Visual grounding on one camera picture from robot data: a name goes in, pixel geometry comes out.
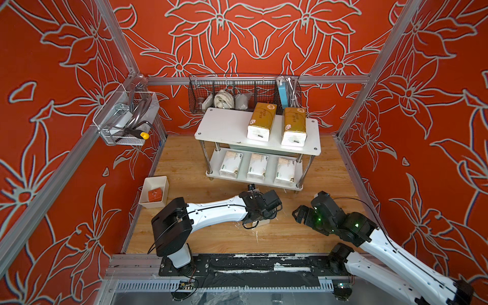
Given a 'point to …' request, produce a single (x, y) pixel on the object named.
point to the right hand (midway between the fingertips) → (297, 218)
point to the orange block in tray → (155, 195)
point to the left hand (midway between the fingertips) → (266, 213)
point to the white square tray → (151, 183)
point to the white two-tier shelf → (220, 130)
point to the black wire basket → (216, 91)
